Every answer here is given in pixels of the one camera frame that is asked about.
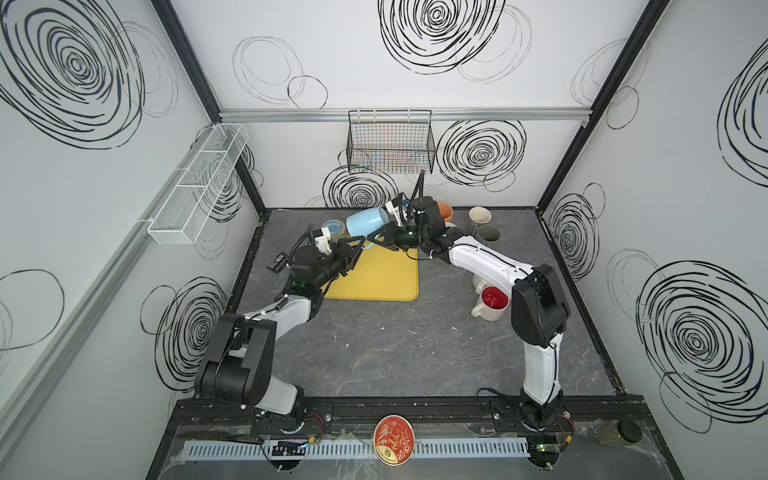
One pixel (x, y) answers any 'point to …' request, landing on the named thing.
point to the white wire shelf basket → (187, 207)
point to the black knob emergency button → (629, 430)
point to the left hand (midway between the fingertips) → (368, 242)
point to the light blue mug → (363, 222)
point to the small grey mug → (480, 214)
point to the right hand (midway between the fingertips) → (363, 239)
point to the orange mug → (446, 211)
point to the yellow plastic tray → (381, 273)
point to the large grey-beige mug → (489, 233)
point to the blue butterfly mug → (336, 228)
